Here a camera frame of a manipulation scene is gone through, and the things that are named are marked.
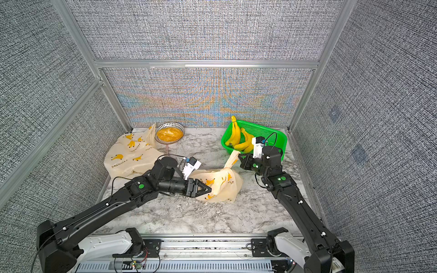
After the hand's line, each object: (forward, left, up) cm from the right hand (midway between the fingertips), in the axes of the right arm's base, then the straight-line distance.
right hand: (239, 151), depth 75 cm
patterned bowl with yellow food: (+29, +41, -20) cm, 54 cm away
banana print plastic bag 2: (+8, +56, -15) cm, 59 cm away
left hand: (-18, +12, 0) cm, 22 cm away
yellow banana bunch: (+24, -1, -20) cm, 32 cm away
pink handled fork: (+16, +41, -25) cm, 51 cm away
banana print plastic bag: (-13, +6, -5) cm, 15 cm away
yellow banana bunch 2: (+19, -9, -21) cm, 30 cm away
